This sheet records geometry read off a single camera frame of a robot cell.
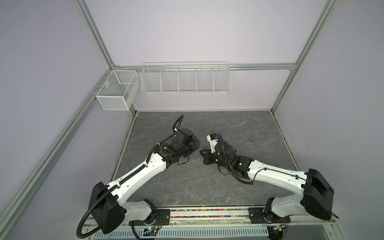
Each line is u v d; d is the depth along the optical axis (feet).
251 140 3.42
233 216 2.48
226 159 1.91
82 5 2.25
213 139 2.26
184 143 1.93
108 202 1.26
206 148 2.37
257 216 2.42
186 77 3.25
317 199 1.32
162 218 2.41
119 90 3.34
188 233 5.18
